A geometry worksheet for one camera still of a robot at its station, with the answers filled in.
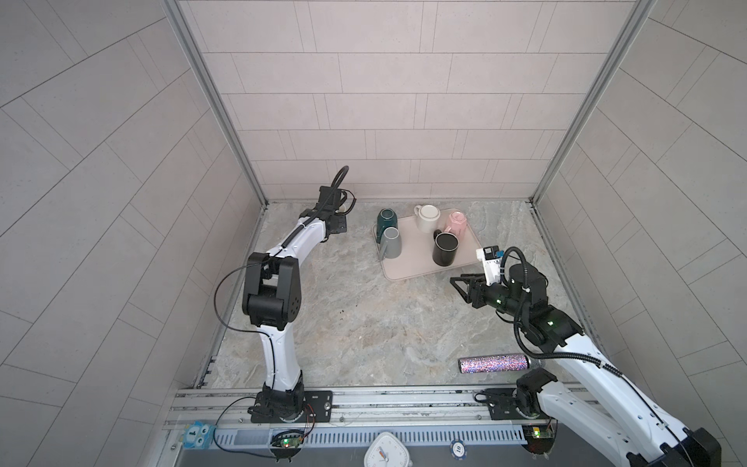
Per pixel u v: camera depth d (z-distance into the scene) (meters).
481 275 0.66
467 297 0.66
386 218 0.99
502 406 0.71
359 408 0.72
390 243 0.94
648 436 0.39
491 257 0.64
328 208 0.74
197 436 0.65
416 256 0.99
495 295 0.65
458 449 0.65
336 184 0.75
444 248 0.91
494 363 0.76
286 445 0.64
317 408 0.71
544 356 0.54
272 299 0.51
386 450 0.63
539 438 0.68
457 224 0.98
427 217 1.02
